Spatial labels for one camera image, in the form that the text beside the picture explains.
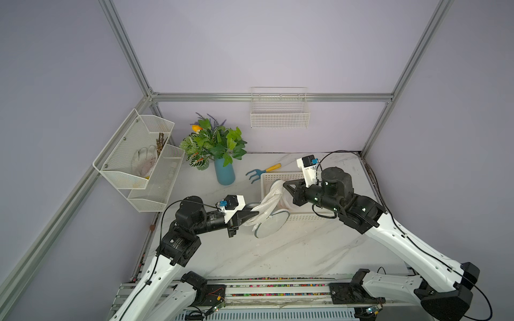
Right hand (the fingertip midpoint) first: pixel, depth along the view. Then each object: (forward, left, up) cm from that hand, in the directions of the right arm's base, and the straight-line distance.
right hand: (286, 186), depth 67 cm
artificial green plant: (+24, +29, +1) cm, 38 cm away
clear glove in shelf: (+15, +55, -1) cm, 57 cm away
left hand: (-9, +11, 0) cm, 14 cm away
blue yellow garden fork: (+32, +10, -30) cm, 45 cm away
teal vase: (+27, +28, -26) cm, 46 cm away
